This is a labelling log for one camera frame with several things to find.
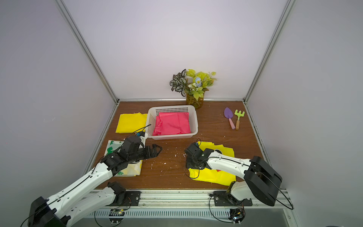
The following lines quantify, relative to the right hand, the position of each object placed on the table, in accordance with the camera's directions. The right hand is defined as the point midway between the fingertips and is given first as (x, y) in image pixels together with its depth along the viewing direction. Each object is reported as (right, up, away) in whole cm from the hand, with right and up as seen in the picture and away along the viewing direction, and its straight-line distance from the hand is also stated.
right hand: (188, 161), depth 83 cm
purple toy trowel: (+33, +29, +27) cm, 51 cm away
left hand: (-17, +9, -6) cm, 20 cm away
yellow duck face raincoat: (+13, -7, -4) cm, 15 cm away
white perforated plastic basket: (-26, +30, +19) cm, 44 cm away
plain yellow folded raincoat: (-44, +22, +24) cm, 55 cm away
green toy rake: (+41, +28, +27) cm, 56 cm away
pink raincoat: (-12, +22, +14) cm, 29 cm away
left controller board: (-38, -24, -11) cm, 46 cm away
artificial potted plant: (+3, +49, +14) cm, 51 cm away
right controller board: (+25, -22, -14) cm, 36 cm away
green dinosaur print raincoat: (-32, -3, -4) cm, 33 cm away
